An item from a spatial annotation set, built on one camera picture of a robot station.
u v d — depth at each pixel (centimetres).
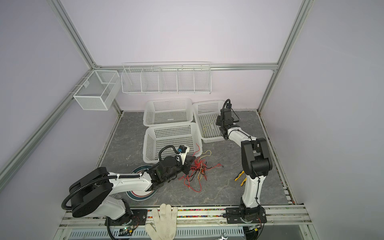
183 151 69
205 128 109
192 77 104
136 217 74
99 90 99
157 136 102
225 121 77
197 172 85
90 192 43
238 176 86
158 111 120
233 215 74
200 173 86
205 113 118
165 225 71
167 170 63
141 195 79
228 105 83
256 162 52
